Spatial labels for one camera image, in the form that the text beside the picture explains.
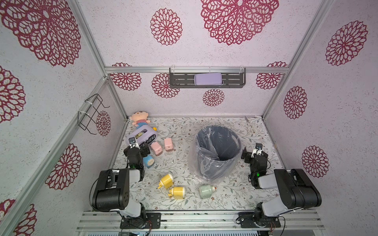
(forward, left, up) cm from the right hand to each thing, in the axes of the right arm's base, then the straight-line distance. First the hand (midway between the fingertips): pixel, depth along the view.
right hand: (254, 147), depth 91 cm
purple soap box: (+32, +28, +27) cm, 51 cm away
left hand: (0, +72, +1) cm, 72 cm away
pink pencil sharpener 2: (+2, +54, -1) cm, 54 cm away
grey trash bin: (-5, +23, +7) cm, 25 cm away
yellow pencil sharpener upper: (-22, +51, -1) cm, 56 cm away
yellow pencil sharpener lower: (-28, +45, -1) cm, 53 cm away
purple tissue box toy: (+9, +69, 0) cm, 70 cm away
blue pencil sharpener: (-10, +64, -1) cm, 65 cm away
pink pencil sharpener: (0, +61, -2) cm, 61 cm away
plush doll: (+25, +78, -1) cm, 82 cm away
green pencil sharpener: (-27, +31, -1) cm, 41 cm away
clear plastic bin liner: (-16, +38, +8) cm, 42 cm away
